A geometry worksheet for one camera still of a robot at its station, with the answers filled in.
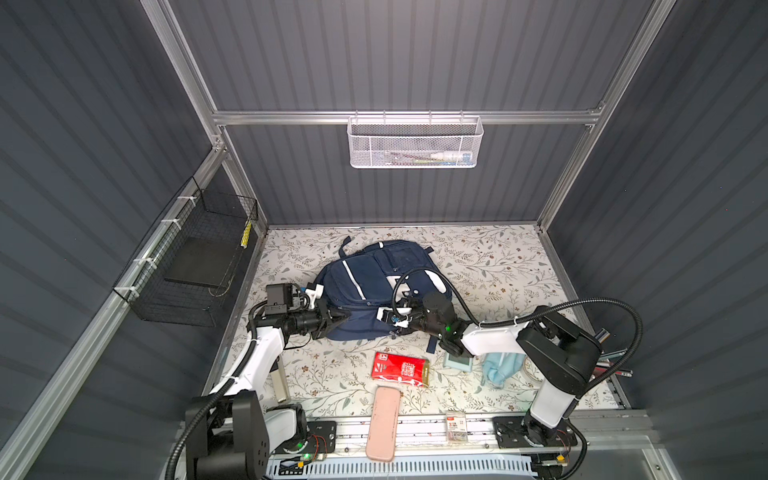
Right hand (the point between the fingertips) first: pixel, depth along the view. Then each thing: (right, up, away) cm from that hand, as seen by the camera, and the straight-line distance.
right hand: (389, 302), depth 85 cm
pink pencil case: (-2, -30, -13) cm, 33 cm away
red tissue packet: (+3, -19, -1) cm, 19 cm away
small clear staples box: (+17, -29, -12) cm, 36 cm away
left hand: (-11, -3, -5) cm, 13 cm away
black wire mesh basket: (-48, +9, -16) cm, 52 cm away
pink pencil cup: (+55, -13, -10) cm, 58 cm away
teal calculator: (+21, -17, -1) cm, 27 cm away
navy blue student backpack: (0, +8, +11) cm, 13 cm away
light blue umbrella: (+30, -17, -5) cm, 34 cm away
